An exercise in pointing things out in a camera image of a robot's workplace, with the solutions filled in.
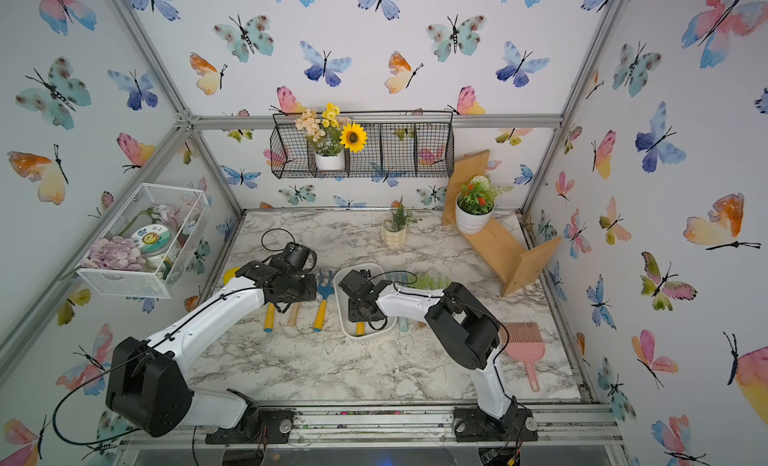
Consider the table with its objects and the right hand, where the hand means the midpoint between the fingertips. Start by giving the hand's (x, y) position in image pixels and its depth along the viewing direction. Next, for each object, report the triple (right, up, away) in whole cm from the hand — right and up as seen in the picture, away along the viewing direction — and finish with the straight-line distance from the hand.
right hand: (358, 310), depth 92 cm
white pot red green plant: (+36, +33, 0) cm, 49 cm away
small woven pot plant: (+11, +26, +14) cm, 32 cm away
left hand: (-11, +8, -7) cm, 16 cm away
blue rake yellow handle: (+1, -4, -3) cm, 6 cm away
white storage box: (+6, +12, -6) cm, 15 cm away
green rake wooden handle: (-20, -1, +1) cm, 20 cm away
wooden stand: (+46, +19, +9) cm, 50 cm away
